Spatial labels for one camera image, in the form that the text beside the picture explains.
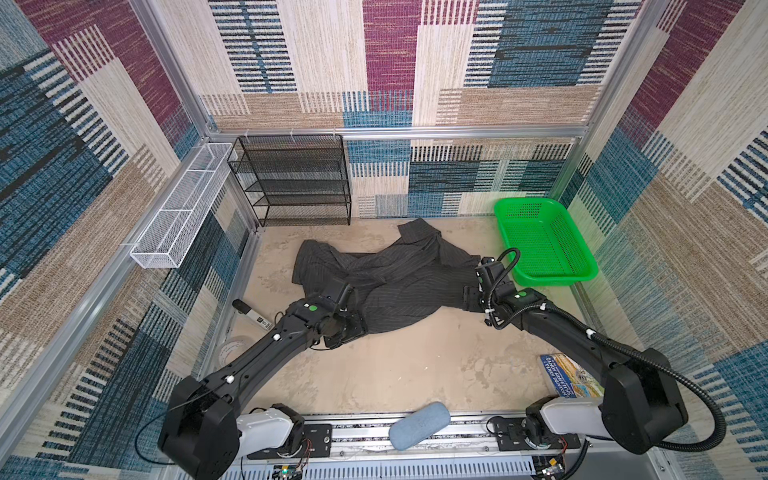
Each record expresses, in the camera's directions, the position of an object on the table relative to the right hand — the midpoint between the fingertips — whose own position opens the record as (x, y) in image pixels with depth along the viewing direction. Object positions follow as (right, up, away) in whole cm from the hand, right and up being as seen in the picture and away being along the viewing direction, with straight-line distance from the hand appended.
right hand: (477, 300), depth 87 cm
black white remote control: (-70, -3, +5) cm, 70 cm away
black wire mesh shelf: (-59, +40, +21) cm, 74 cm away
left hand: (-32, -6, -6) cm, 34 cm away
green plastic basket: (+34, +15, +24) cm, 44 cm away
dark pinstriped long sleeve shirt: (-14, +5, +15) cm, 21 cm away
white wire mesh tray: (-78, +17, -16) cm, 81 cm away
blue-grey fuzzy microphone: (-18, -28, -14) cm, 36 cm away
